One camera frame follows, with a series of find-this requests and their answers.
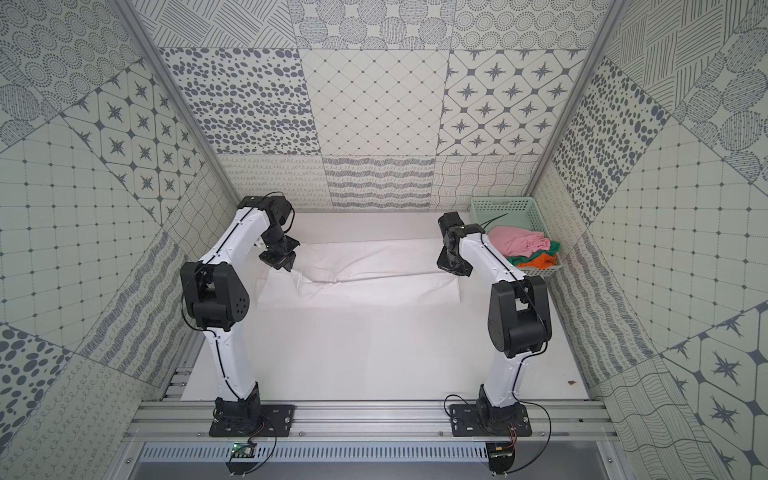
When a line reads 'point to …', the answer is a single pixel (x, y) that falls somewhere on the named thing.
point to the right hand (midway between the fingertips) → (455, 271)
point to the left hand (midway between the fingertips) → (288, 263)
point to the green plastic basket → (513, 212)
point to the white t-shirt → (394, 271)
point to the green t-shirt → (554, 248)
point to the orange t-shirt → (544, 260)
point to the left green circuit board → (243, 449)
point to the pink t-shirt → (518, 242)
